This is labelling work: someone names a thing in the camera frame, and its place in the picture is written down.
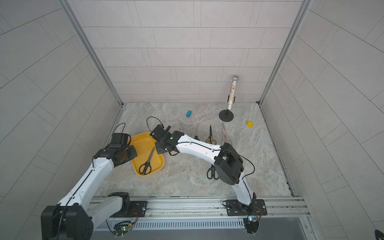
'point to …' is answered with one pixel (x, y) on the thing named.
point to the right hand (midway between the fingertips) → (161, 147)
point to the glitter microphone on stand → (227, 115)
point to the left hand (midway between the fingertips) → (136, 150)
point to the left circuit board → (121, 228)
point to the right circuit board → (251, 224)
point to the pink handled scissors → (225, 140)
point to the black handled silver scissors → (146, 168)
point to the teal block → (188, 113)
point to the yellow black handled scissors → (211, 140)
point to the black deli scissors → (211, 172)
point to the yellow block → (250, 124)
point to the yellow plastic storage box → (144, 143)
